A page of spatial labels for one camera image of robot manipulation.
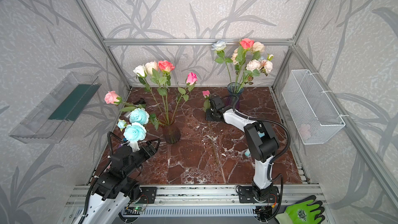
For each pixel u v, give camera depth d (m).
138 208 0.71
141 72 0.70
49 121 0.63
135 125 0.56
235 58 0.86
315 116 0.61
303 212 0.68
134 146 0.66
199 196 0.75
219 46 0.81
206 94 1.02
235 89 0.94
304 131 0.71
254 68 0.79
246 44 0.80
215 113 0.74
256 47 0.81
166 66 0.74
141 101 1.09
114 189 0.52
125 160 0.57
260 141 0.50
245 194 0.73
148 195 0.74
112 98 0.61
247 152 0.85
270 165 0.54
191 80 0.67
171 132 0.88
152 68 0.71
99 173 0.83
